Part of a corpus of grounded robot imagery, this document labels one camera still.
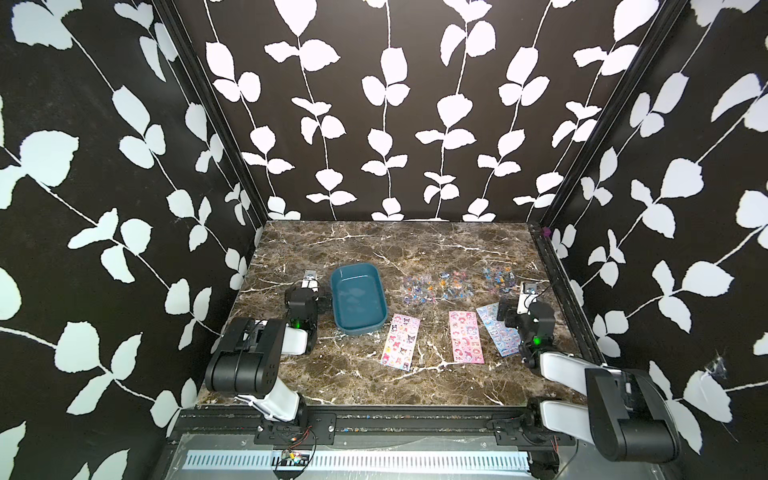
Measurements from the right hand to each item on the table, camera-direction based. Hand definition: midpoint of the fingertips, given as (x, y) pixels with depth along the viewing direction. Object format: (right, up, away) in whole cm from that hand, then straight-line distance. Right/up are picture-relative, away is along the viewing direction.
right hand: (516, 293), depth 91 cm
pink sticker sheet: (-16, -14, 0) cm, 21 cm away
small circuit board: (-63, -37, -21) cm, 76 cm away
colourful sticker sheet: (-36, -15, -2) cm, 39 cm away
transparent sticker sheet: (-1, +3, +14) cm, 14 cm away
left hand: (-65, +3, +4) cm, 65 cm away
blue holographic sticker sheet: (-3, -14, 0) cm, 15 cm away
